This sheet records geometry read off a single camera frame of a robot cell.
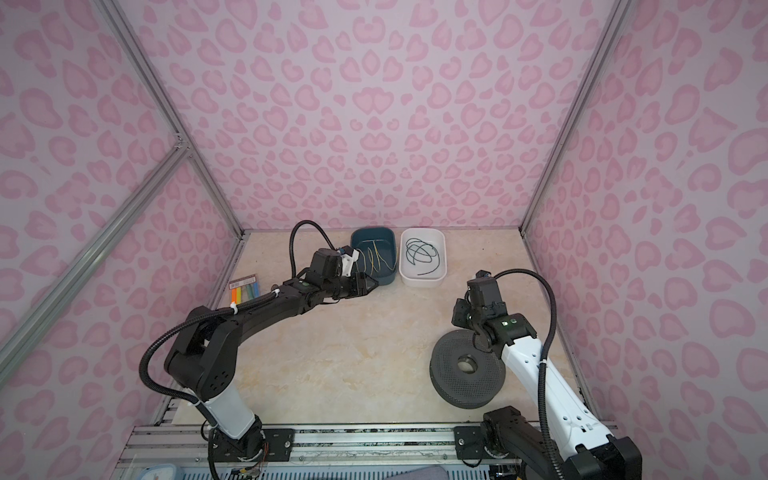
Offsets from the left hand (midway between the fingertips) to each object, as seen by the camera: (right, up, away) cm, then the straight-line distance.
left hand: (376, 280), depth 88 cm
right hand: (+23, -7, -8) cm, 25 cm away
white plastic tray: (+15, +7, +22) cm, 28 cm away
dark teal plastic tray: (-1, +9, +16) cm, 18 cm away
